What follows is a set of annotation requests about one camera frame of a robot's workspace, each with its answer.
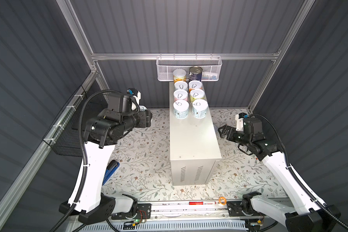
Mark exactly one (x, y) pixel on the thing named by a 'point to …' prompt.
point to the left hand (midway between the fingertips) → (144, 114)
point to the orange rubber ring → (224, 200)
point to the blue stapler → (111, 166)
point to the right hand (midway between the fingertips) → (227, 131)
